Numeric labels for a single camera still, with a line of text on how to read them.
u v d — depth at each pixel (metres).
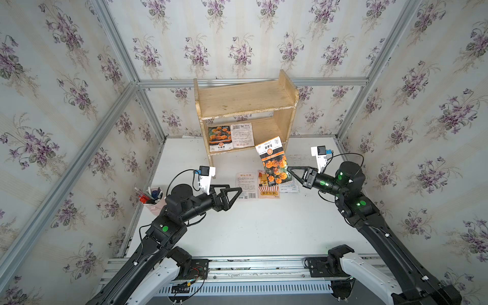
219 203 0.56
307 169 0.61
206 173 0.59
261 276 0.73
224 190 0.69
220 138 0.91
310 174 0.59
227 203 0.56
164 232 0.49
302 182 0.61
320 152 0.60
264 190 0.96
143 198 0.79
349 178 0.50
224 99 0.77
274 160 0.69
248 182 0.98
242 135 0.93
